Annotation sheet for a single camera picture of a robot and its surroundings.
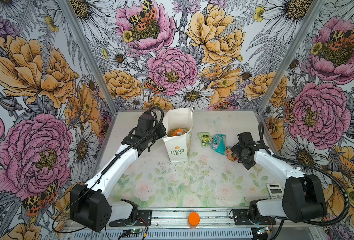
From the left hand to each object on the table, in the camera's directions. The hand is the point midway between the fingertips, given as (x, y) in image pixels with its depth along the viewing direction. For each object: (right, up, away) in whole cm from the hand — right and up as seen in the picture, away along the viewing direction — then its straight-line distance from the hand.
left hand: (165, 132), depth 81 cm
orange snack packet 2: (+38, -14, +11) cm, 42 cm away
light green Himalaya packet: (+25, -5, +21) cm, 33 cm away
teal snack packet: (+32, -8, +15) cm, 36 cm away
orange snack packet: (+6, 0, +9) cm, 11 cm away
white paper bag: (+7, +3, +18) cm, 19 cm away
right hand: (+42, -16, +7) cm, 45 cm away
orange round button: (+14, -38, -13) cm, 42 cm away
